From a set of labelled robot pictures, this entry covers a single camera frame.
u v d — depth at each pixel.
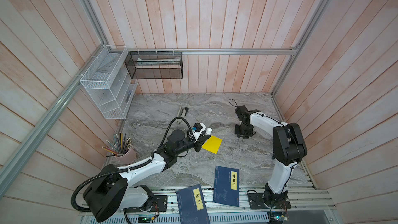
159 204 0.73
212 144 0.93
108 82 0.69
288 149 0.51
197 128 0.64
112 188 0.41
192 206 0.72
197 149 0.70
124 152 0.82
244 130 0.82
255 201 0.73
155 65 0.90
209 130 0.73
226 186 0.78
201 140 0.69
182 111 1.08
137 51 0.92
